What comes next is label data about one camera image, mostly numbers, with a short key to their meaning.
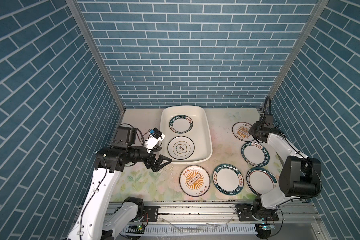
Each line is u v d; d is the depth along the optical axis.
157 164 0.55
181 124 1.12
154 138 0.55
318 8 0.71
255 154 0.97
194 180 0.84
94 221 0.37
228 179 0.85
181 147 0.97
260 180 0.88
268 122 0.71
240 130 1.08
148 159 0.56
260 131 0.68
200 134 1.05
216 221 0.73
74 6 0.69
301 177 0.45
